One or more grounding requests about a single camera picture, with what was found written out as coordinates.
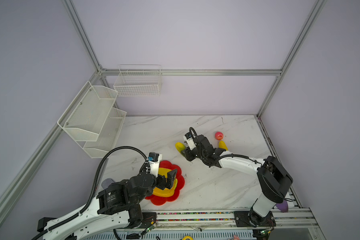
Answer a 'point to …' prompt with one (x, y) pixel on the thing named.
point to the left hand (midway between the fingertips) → (167, 168)
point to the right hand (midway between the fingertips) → (182, 150)
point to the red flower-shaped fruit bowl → (160, 201)
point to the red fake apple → (219, 135)
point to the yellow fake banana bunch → (166, 192)
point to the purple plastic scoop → (283, 206)
